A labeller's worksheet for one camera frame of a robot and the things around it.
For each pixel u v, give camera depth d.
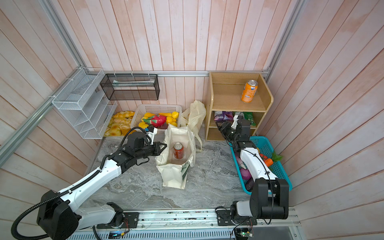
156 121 1.05
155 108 1.07
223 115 0.91
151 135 0.71
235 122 0.77
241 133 0.64
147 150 0.66
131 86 0.88
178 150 0.88
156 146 0.68
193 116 0.95
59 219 0.39
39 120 0.63
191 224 0.73
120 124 1.05
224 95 0.89
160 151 0.73
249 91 0.76
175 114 1.13
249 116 0.91
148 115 1.14
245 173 0.83
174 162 0.94
